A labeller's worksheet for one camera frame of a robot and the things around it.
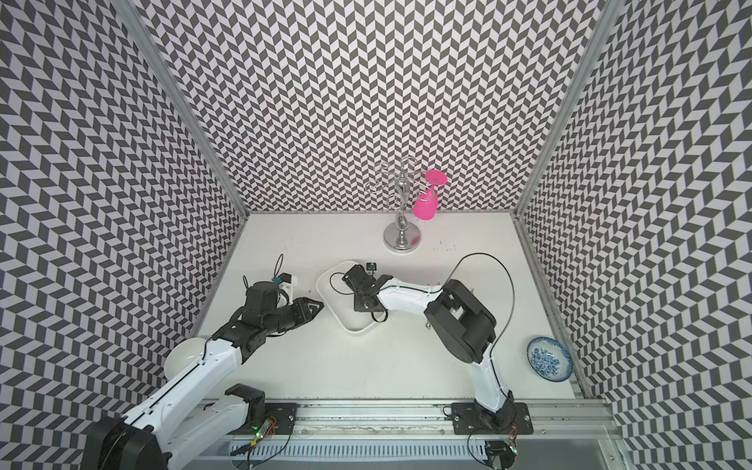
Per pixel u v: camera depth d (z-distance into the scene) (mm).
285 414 737
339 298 897
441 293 531
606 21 683
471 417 736
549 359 819
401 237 1096
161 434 411
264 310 630
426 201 963
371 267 861
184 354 799
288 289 715
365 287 720
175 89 851
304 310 720
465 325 503
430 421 747
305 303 754
